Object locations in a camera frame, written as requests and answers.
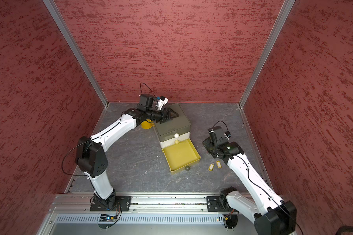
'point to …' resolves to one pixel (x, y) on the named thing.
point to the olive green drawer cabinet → (182, 121)
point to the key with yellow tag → (218, 164)
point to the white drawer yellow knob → (176, 140)
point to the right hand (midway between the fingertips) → (204, 146)
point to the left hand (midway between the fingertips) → (174, 119)
